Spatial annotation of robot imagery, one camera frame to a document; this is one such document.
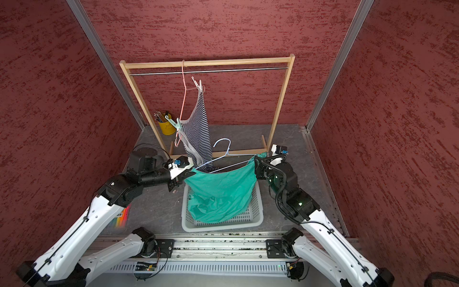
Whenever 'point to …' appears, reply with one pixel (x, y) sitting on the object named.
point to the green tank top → (223, 198)
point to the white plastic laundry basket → (253, 218)
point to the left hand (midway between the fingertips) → (191, 174)
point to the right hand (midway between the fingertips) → (257, 161)
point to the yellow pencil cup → (167, 127)
